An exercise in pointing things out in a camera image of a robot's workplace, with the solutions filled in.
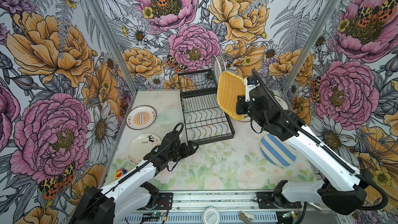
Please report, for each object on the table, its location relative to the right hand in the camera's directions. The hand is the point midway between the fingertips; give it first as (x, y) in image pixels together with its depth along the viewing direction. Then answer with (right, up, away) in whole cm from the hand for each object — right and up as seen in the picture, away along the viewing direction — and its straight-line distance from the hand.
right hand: (239, 101), depth 68 cm
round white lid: (-12, -48, -2) cm, 49 cm away
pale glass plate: (-53, -25, +26) cm, 64 cm away
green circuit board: (-38, -51, +3) cm, 64 cm away
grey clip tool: (+4, -50, 0) cm, 50 cm away
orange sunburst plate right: (+42, 0, +46) cm, 62 cm away
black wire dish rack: (-15, -12, +34) cm, 39 cm away
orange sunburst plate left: (-57, -10, +37) cm, 69 cm away
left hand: (-21, -27, +15) cm, 37 cm away
